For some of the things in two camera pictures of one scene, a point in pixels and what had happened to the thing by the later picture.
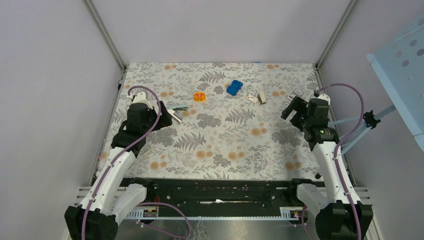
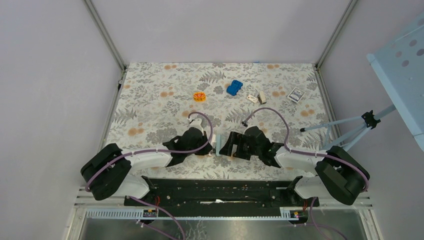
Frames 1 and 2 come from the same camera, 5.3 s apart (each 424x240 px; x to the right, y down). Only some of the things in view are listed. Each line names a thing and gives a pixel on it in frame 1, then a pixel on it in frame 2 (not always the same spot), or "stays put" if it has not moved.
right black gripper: [295, 104] to [236, 138]
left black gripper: [165, 119] to [205, 151]
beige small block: [261, 97] stays put
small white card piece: [252, 98] stays put
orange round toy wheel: [199, 97] stays put
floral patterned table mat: [233, 128] stays put
